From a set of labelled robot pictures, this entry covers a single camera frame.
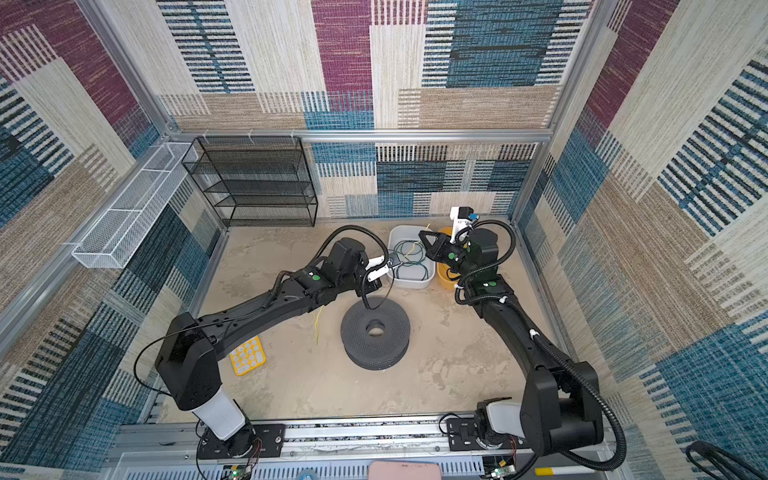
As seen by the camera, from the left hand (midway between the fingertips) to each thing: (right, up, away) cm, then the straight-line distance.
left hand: (380, 261), depth 82 cm
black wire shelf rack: (-46, +28, +27) cm, 60 cm away
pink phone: (+6, -46, -15) cm, 49 cm away
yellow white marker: (+37, -47, -13) cm, 62 cm away
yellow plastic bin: (+15, -2, -11) cm, 18 cm away
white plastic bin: (+12, -3, +22) cm, 25 cm away
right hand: (+10, +6, -4) cm, 13 cm away
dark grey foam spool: (-2, -25, +2) cm, 26 cm away
